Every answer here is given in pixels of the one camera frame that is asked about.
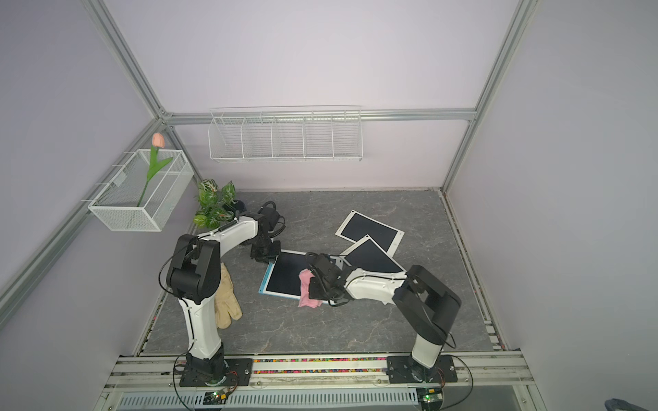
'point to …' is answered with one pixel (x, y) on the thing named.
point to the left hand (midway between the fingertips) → (273, 261)
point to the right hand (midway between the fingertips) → (309, 290)
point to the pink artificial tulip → (155, 165)
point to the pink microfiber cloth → (304, 300)
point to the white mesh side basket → (116, 205)
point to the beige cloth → (226, 306)
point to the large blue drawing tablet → (282, 276)
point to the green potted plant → (214, 206)
